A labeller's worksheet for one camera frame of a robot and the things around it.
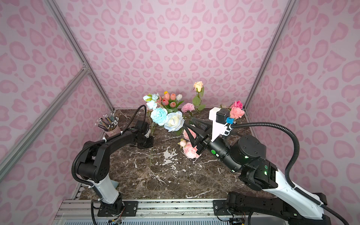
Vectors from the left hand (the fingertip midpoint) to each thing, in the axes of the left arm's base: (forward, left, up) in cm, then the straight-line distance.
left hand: (154, 144), depth 95 cm
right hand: (-20, -21, +47) cm, 56 cm away
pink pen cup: (+6, +27, +14) cm, 31 cm away
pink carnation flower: (+5, -22, +31) cm, 39 cm away
